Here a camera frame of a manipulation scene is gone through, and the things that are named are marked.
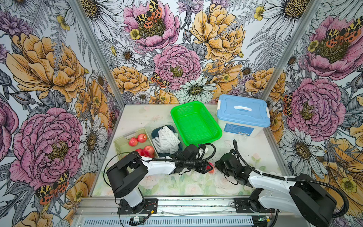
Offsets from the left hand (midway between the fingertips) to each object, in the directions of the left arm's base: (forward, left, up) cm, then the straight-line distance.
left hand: (207, 171), depth 81 cm
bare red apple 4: (+12, +40, +1) cm, 41 cm away
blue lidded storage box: (+30, -24, +12) cm, 40 cm away
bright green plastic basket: (+38, +4, -6) cm, 39 cm away
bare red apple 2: (+20, +46, -1) cm, 50 cm away
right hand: (+5, -5, -5) cm, 8 cm away
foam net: (+18, +23, +6) cm, 30 cm away
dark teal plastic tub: (+26, +33, 0) cm, 42 cm away
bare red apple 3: (+10, +34, +4) cm, 35 cm away
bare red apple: (+23, +41, -2) cm, 47 cm away
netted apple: (0, 0, +5) cm, 5 cm away
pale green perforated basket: (+18, +54, -5) cm, 57 cm away
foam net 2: (+13, +20, +1) cm, 24 cm away
